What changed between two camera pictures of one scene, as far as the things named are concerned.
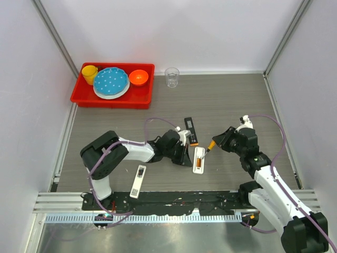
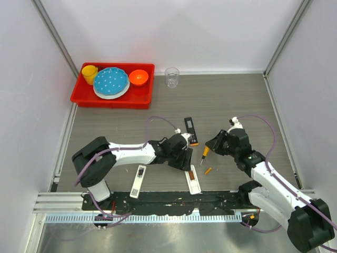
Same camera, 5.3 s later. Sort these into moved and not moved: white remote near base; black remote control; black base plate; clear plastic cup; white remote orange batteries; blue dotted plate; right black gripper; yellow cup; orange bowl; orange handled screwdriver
Moved: right black gripper; white remote orange batteries; orange handled screwdriver
Not moved: clear plastic cup; black base plate; black remote control; orange bowl; blue dotted plate; white remote near base; yellow cup
